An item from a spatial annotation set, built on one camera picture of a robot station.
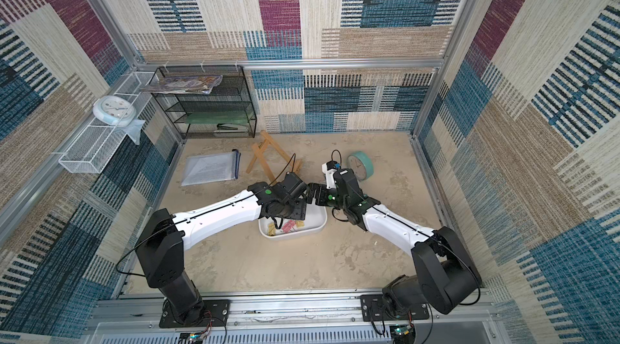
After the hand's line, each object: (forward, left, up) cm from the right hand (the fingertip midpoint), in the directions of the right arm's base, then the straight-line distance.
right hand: (308, 189), depth 85 cm
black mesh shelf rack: (+44, +34, +8) cm, 56 cm away
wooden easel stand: (+17, +6, -9) cm, 20 cm away
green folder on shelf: (+29, +36, +8) cm, 47 cm away
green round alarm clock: (+14, -21, -4) cm, 25 cm away
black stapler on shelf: (+37, +39, -4) cm, 54 cm away
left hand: (-5, +4, -5) cm, 8 cm away
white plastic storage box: (-4, -3, -15) cm, 15 cm away
